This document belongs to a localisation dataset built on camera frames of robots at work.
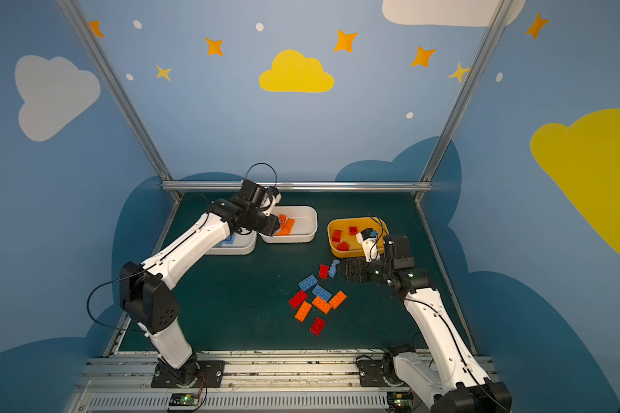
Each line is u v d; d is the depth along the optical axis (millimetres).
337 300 889
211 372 750
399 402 718
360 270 675
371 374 746
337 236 1044
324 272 947
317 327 821
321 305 883
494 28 721
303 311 862
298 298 882
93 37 736
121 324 883
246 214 626
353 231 1074
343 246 1013
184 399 713
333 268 940
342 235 1062
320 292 905
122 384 740
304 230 1079
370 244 705
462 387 388
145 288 492
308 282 931
